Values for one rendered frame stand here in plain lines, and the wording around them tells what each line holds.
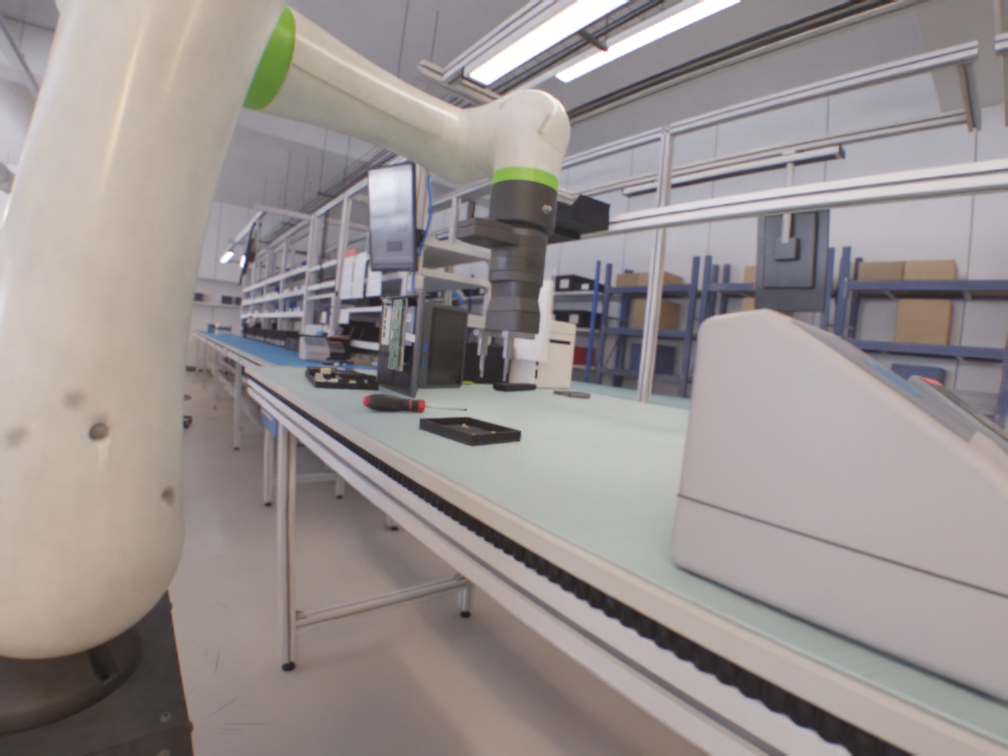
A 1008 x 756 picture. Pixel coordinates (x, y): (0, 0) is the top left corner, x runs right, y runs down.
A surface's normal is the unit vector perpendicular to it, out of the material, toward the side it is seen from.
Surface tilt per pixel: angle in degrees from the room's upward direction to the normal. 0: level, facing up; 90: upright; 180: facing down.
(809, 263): 97
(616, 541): 0
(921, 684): 0
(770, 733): 90
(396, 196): 101
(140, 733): 0
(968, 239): 90
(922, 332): 90
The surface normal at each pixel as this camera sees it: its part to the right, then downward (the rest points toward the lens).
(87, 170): 0.47, 0.04
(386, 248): -0.42, 0.22
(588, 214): 0.65, 0.12
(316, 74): 0.80, 0.50
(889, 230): -0.76, -0.02
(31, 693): 0.65, -0.29
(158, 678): 0.10, -0.99
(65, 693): 0.81, -0.36
